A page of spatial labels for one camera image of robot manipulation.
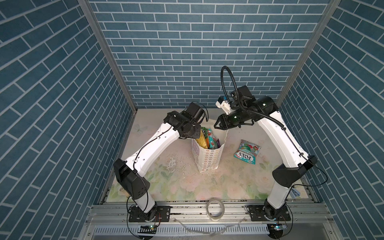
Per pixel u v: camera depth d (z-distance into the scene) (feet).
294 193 2.62
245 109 1.59
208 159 2.52
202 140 2.44
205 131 2.80
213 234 2.26
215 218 2.33
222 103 2.09
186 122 1.64
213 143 2.58
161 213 2.42
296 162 1.43
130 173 1.34
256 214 2.42
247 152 3.06
